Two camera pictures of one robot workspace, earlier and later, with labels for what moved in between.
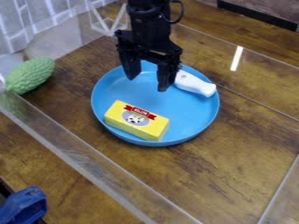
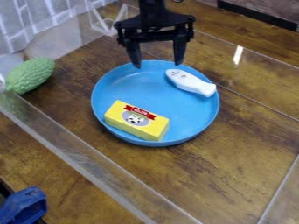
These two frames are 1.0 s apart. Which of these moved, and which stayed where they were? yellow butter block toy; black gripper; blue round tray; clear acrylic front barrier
Moved: black gripper
Stayed: clear acrylic front barrier; blue round tray; yellow butter block toy
